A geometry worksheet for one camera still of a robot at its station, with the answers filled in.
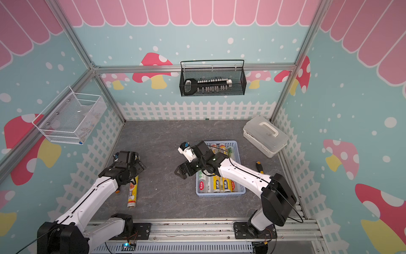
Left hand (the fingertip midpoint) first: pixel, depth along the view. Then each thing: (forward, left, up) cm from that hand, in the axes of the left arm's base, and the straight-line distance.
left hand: (138, 171), depth 85 cm
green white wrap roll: (-4, -35, -4) cm, 35 cm away
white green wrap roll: (-5, -38, -5) cm, 39 cm away
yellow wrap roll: (-10, +2, -6) cm, 11 cm away
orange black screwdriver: (-18, -5, +21) cm, 28 cm away
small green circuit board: (-33, -1, -12) cm, 35 cm away
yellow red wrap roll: (-5, -52, -5) cm, 53 cm away
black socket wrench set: (+40, -28, +26) cm, 56 cm away
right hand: (-2, -25, +7) cm, 26 cm away
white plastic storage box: (+23, -73, +2) cm, 77 cm away
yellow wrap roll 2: (-5, -48, -2) cm, 48 cm away
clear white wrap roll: (+17, -51, -5) cm, 54 cm away
